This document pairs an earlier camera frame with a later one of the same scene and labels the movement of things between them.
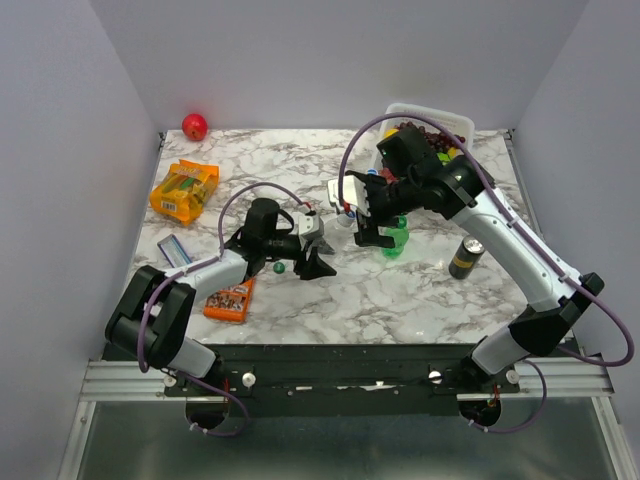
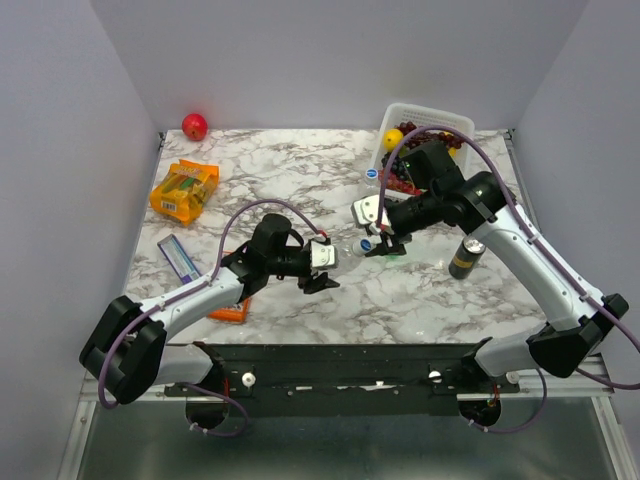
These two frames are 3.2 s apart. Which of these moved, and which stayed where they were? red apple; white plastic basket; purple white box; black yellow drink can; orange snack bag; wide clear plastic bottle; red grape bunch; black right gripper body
Moved: wide clear plastic bottle; black right gripper body
Stayed: black yellow drink can; orange snack bag; red grape bunch; white plastic basket; purple white box; red apple
